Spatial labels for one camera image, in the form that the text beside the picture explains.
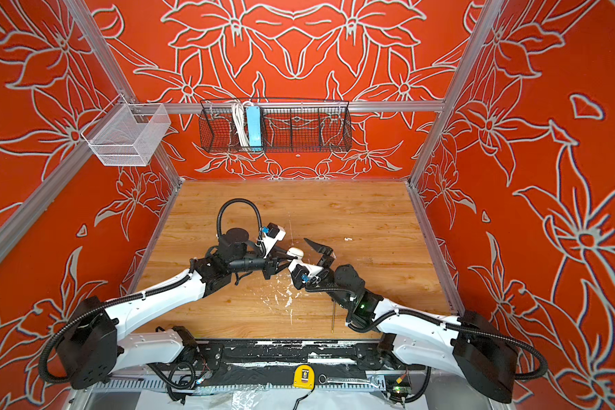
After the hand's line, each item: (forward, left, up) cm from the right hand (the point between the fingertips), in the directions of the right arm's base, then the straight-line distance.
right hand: (297, 249), depth 72 cm
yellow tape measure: (-29, -1, -20) cm, 35 cm away
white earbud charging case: (-1, 0, 0) cm, 1 cm away
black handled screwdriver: (-12, -11, -23) cm, 28 cm away
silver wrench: (-29, -7, -22) cm, 37 cm away
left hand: (-1, +1, -2) cm, 3 cm away
